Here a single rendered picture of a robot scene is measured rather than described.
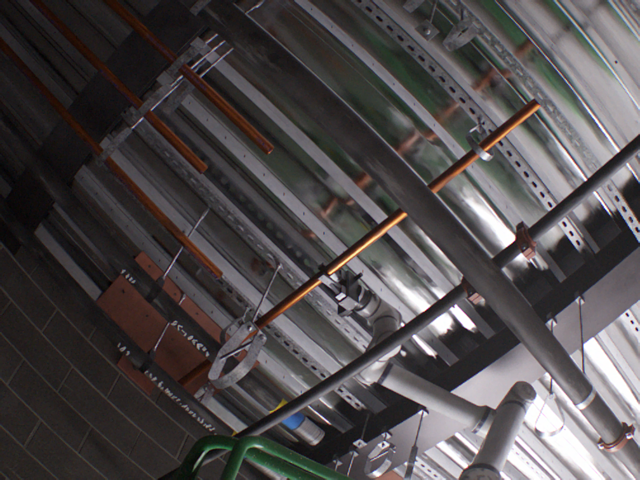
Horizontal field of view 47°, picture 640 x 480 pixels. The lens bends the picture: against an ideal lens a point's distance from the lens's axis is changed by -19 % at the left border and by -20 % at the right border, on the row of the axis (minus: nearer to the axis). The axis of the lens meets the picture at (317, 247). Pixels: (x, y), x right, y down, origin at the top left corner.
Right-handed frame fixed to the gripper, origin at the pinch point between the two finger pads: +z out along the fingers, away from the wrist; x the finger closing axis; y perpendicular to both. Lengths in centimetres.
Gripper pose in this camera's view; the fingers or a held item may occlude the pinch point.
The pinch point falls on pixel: (324, 273)
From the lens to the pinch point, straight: 294.6
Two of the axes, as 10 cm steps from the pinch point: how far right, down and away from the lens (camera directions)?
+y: 6.9, -5.6, -4.7
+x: -0.1, 6.4, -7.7
